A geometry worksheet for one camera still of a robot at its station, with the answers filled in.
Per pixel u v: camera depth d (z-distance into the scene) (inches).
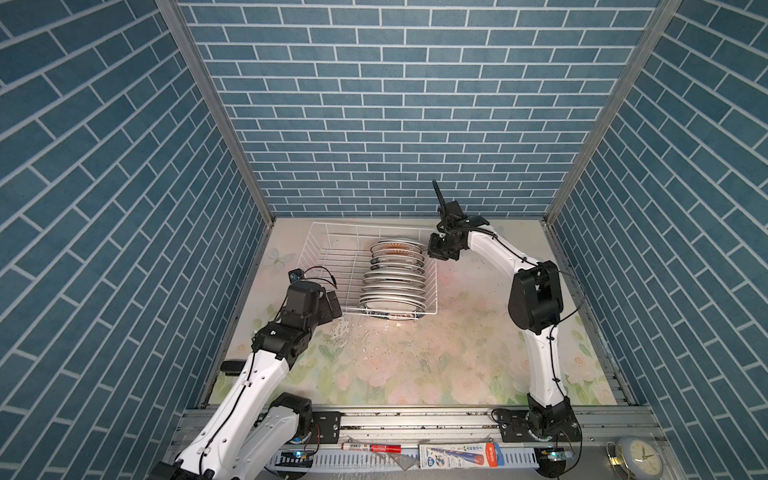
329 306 28.4
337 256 42.8
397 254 37.8
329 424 29.1
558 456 27.8
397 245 38.0
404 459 27.7
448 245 30.4
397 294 31.7
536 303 22.7
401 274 34.3
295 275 27.3
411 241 37.7
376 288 34.8
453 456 27.3
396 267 36.1
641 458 26.2
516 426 29.0
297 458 28.4
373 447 27.8
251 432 18.0
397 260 37.8
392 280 34.6
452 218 31.3
